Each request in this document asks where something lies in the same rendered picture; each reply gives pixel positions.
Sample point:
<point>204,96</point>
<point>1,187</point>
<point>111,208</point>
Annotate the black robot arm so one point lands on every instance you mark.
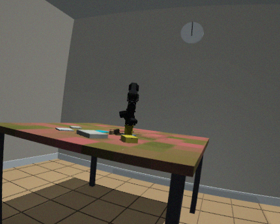
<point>132,98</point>

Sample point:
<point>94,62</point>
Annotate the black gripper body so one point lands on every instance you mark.
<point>131,118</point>

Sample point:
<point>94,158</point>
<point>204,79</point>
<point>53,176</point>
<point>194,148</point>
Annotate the yellow rectangular block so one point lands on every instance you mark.
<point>129,139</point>

